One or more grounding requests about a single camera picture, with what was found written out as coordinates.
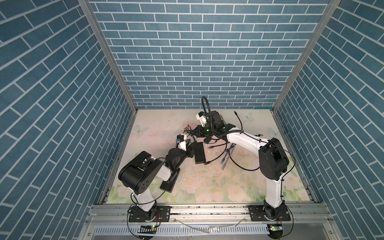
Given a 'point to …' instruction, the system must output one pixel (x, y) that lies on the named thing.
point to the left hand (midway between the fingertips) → (194, 141)
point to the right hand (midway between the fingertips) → (189, 131)
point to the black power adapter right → (207, 139)
